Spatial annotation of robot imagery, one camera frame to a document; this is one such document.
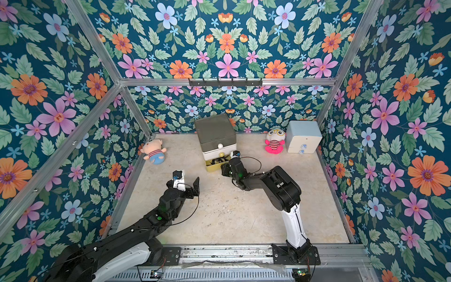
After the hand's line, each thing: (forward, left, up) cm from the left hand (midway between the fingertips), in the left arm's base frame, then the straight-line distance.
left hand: (191, 177), depth 82 cm
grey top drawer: (+39, -10, -9) cm, 41 cm away
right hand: (+13, -14, -11) cm, 22 cm away
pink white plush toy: (+28, -48, -9) cm, 56 cm away
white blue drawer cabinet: (+22, -61, 0) cm, 65 cm away
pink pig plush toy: (+23, +25, -8) cm, 35 cm away
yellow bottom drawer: (+13, -9, -12) cm, 20 cm away
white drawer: (+17, -14, -4) cm, 22 cm away
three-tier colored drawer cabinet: (+20, -13, +5) cm, 24 cm away
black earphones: (+18, -12, -13) cm, 26 cm away
